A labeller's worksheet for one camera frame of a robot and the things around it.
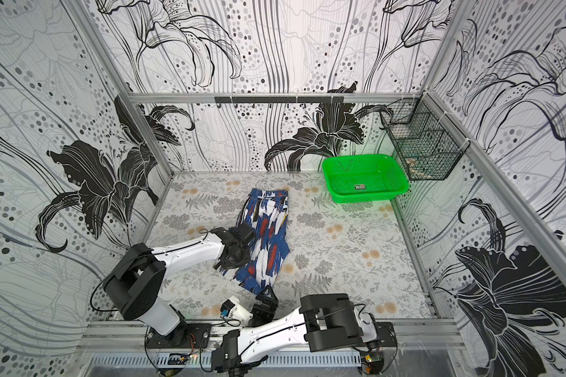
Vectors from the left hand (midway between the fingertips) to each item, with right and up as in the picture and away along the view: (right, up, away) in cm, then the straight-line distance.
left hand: (244, 266), depth 88 cm
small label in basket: (+52, +31, +24) cm, 65 cm away
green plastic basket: (+54, +36, +27) cm, 70 cm away
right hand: (+11, -8, -13) cm, 18 cm away
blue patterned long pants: (+7, +20, +13) cm, 25 cm away
